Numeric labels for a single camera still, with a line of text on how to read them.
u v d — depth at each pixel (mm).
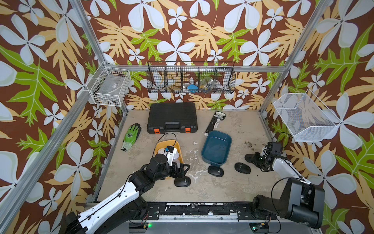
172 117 1088
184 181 819
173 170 655
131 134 1043
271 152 692
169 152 676
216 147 887
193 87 951
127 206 597
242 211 736
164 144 957
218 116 1152
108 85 863
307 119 784
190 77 966
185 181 819
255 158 801
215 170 859
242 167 865
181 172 662
